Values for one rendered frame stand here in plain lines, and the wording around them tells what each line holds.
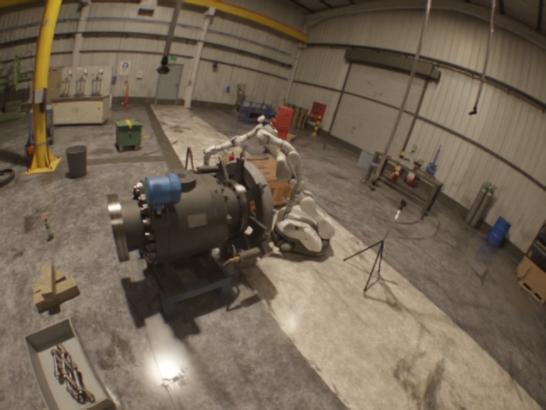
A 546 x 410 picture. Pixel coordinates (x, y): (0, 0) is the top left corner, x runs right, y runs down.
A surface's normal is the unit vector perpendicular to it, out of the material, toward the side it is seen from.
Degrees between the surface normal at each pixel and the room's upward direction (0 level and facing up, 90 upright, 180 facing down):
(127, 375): 0
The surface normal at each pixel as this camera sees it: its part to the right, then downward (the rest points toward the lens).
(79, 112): 0.40, 0.52
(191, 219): 0.67, 0.04
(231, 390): 0.25, -0.85
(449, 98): -0.80, 0.09
